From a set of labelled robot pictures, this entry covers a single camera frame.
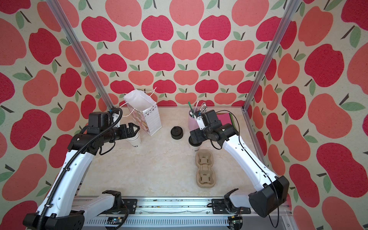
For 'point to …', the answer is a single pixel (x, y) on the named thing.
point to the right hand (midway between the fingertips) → (200, 134)
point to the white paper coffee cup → (195, 148)
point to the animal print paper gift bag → (143, 106)
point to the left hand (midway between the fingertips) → (134, 130)
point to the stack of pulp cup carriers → (206, 176)
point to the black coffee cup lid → (191, 142)
